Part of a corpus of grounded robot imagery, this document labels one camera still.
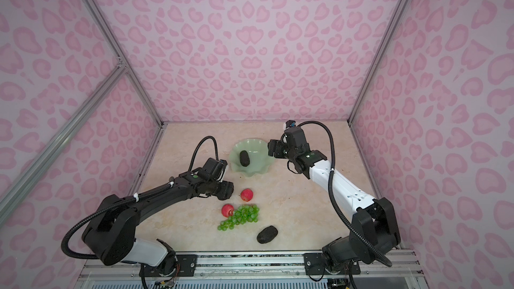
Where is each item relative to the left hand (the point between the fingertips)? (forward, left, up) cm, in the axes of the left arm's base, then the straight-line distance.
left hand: (227, 185), depth 88 cm
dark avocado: (+17, -6, -3) cm, 18 cm away
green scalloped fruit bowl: (+15, -14, -5) cm, 21 cm away
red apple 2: (-10, -1, -2) cm, 10 cm away
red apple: (-4, -9, -1) cm, 10 cm away
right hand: (+11, -22, +15) cm, 29 cm away
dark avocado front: (-19, -17, -4) cm, 26 cm away
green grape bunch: (-12, -7, -2) cm, 14 cm away
